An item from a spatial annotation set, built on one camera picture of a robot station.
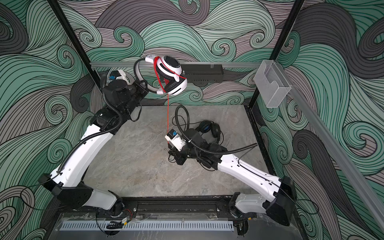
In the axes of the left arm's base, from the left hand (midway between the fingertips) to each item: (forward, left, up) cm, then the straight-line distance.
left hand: (148, 78), depth 63 cm
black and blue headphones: (+6, -30, -41) cm, 51 cm away
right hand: (-22, -10, -25) cm, 35 cm away
